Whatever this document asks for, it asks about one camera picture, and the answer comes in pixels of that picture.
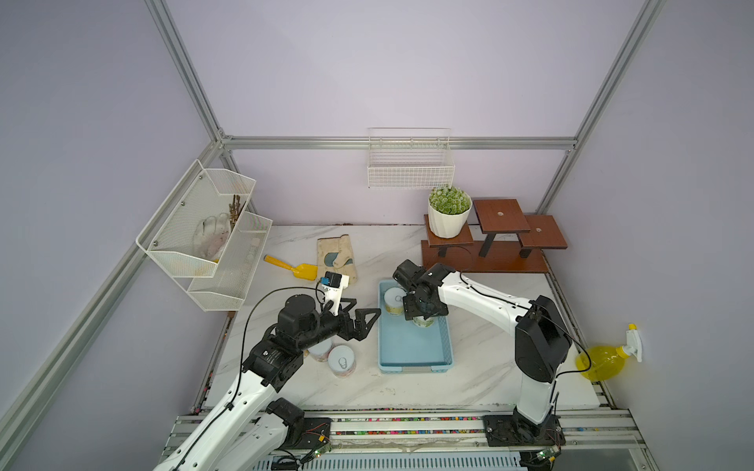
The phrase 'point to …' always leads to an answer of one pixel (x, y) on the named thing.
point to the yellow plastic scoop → (302, 271)
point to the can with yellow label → (394, 300)
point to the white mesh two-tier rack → (202, 237)
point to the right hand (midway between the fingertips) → (424, 313)
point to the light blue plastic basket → (405, 348)
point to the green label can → (420, 321)
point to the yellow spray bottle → (607, 362)
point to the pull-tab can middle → (320, 351)
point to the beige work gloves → (336, 254)
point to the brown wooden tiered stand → (513, 241)
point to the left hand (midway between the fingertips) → (365, 310)
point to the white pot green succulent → (449, 209)
